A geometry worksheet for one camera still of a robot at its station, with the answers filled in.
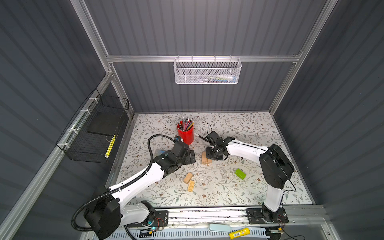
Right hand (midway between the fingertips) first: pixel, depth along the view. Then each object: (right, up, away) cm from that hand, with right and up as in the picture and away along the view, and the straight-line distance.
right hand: (209, 157), depth 93 cm
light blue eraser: (+3, -28, -24) cm, 37 cm away
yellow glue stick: (+12, -30, -25) cm, 41 cm away
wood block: (-3, 0, -1) cm, 3 cm away
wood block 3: (-13, -10, -8) cm, 18 cm away
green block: (+18, -9, -6) cm, 21 cm away
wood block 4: (-11, -14, -10) cm, 21 cm away
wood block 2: (0, -2, -2) cm, 3 cm away
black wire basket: (-59, +15, -20) cm, 64 cm away
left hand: (-13, +3, -10) cm, 17 cm away
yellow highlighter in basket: (-48, +9, -25) cm, 55 cm away
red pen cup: (-15, +17, +4) cm, 23 cm away
